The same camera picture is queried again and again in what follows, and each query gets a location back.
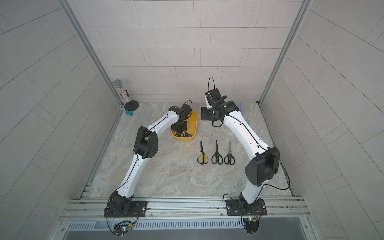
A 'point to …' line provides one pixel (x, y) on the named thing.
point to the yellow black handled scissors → (203, 158)
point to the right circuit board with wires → (251, 224)
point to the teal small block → (129, 113)
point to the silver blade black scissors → (229, 159)
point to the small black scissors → (184, 134)
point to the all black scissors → (217, 158)
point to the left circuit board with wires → (122, 227)
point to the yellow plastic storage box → (192, 127)
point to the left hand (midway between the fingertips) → (183, 129)
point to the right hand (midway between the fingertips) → (203, 114)
